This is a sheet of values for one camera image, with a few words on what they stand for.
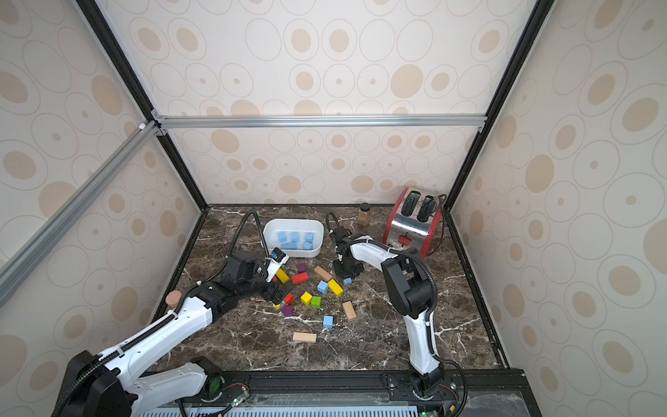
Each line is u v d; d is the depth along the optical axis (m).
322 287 0.92
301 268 1.00
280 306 0.89
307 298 0.89
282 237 1.07
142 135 0.83
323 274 0.97
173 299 0.80
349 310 0.87
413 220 0.92
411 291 0.54
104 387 0.38
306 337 0.82
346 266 0.85
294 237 1.09
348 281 0.94
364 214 1.08
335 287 0.93
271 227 1.09
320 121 0.91
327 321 0.84
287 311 0.87
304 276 0.97
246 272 0.62
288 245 1.06
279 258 0.70
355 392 0.73
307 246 1.03
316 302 0.88
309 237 1.09
